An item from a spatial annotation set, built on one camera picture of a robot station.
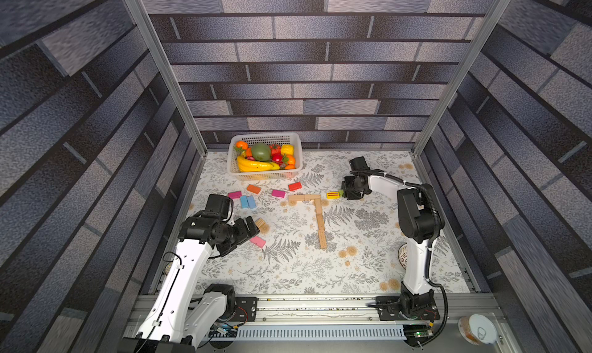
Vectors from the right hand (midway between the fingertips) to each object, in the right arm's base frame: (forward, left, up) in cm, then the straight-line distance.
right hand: (337, 187), depth 104 cm
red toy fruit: (+18, +30, +4) cm, 35 cm away
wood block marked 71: (-17, +9, -2) cm, 19 cm away
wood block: (-9, +9, -2) cm, 13 cm away
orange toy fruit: (+19, +45, +9) cm, 50 cm away
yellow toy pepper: (+20, +24, +5) cm, 32 cm away
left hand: (-30, +33, +14) cm, 47 cm away
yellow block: (-5, +2, 0) cm, 5 cm away
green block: (-4, -1, +1) cm, 4 cm away
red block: (+1, +21, -2) cm, 21 cm away
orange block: (-1, +39, 0) cm, 39 cm away
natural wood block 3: (-25, +8, 0) cm, 27 cm away
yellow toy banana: (+5, +42, +8) cm, 43 cm away
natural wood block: (-5, +18, -1) cm, 19 cm away
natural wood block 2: (-5, +12, -1) cm, 13 cm away
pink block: (-26, +34, -2) cm, 42 cm away
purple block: (-4, +48, -1) cm, 48 cm away
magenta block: (-3, +27, -2) cm, 28 cm away
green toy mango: (+14, +36, +9) cm, 40 cm away
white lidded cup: (-53, -36, +3) cm, 64 cm away
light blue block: (-9, +42, -1) cm, 43 cm away
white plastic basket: (+26, +22, +6) cm, 35 cm away
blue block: (-8, +39, -1) cm, 40 cm away
